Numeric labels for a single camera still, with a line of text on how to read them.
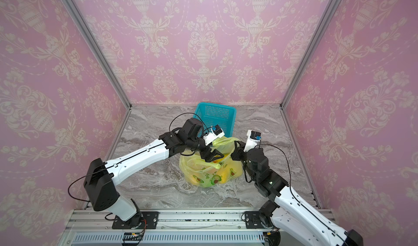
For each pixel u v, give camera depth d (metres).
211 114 1.13
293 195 0.49
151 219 0.75
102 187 0.41
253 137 0.61
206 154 0.66
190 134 0.60
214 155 0.66
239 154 0.64
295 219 0.57
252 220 0.73
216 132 0.65
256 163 0.52
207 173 0.73
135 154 0.49
